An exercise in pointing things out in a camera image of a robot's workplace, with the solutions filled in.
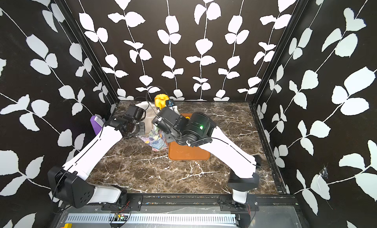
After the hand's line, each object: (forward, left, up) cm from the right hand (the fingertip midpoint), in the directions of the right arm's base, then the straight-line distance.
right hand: (169, 126), depth 60 cm
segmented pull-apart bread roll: (+20, +8, -5) cm, 22 cm away
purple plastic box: (+16, +48, -20) cm, 55 cm away
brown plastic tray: (+6, 0, -37) cm, 38 cm away
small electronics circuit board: (-28, +28, -37) cm, 55 cm away
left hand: (+11, +20, -17) cm, 29 cm away
